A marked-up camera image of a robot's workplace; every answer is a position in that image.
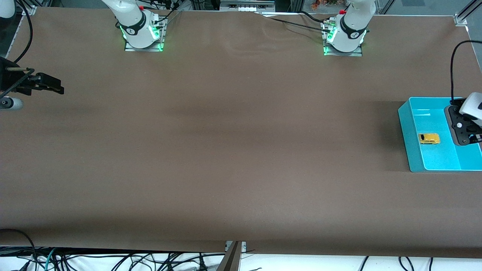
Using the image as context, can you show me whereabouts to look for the yellow beetle toy car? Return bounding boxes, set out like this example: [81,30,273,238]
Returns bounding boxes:
[418,133,441,145]

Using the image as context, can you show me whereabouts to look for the teal plastic bin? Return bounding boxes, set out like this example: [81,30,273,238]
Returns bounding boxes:
[398,97,482,173]

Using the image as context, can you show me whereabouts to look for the orange background items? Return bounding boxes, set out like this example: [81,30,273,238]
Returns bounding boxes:
[310,0,341,11]

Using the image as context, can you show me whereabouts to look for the white power strip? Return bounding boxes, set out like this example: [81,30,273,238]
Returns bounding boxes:
[220,0,276,12]

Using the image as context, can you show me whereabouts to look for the aluminium table leg profile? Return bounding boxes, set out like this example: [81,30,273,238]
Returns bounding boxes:
[216,241,244,271]

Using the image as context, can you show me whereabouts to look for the left arm black wrist cable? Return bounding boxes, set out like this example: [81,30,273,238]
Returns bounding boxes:
[450,40,472,107]

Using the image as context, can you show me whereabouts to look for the arm black wrist cable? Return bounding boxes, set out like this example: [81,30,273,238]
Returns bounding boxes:
[450,40,472,107]
[6,0,34,93]

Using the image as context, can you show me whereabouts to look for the right arm black wrist cable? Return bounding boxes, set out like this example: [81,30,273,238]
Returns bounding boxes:
[6,0,34,93]

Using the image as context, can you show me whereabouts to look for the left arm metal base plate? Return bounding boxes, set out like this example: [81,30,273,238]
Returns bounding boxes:
[322,21,363,57]

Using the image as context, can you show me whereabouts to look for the black floor cable loop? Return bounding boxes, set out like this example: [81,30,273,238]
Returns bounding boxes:
[0,228,38,266]

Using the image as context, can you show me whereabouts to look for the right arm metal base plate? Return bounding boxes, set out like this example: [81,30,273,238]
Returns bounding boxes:
[124,17,165,52]

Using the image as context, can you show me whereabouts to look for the teal floor cable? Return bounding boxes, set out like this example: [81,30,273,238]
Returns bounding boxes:
[43,248,59,271]

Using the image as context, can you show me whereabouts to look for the black cable across table edge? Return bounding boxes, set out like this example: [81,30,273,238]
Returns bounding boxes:
[255,11,334,33]

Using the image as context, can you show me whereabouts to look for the black floor cable bundle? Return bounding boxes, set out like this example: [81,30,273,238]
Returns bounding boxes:
[56,250,226,271]

